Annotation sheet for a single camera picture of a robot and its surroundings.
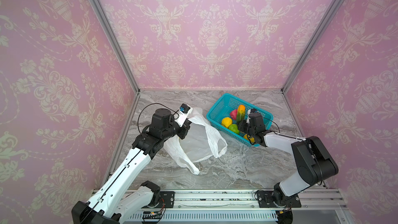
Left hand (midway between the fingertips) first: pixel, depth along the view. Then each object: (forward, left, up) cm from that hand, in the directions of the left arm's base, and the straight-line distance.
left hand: (191, 121), depth 72 cm
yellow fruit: (+13, -20, -20) cm, 32 cm away
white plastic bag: (+1, -4, -25) cm, 25 cm away
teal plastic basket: (+24, -22, -25) cm, 41 cm away
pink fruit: (+19, -25, -19) cm, 37 cm away
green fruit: (+8, -24, -19) cm, 31 cm away
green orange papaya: (+16, -29, -15) cm, 36 cm away
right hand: (+13, -27, -19) cm, 36 cm away
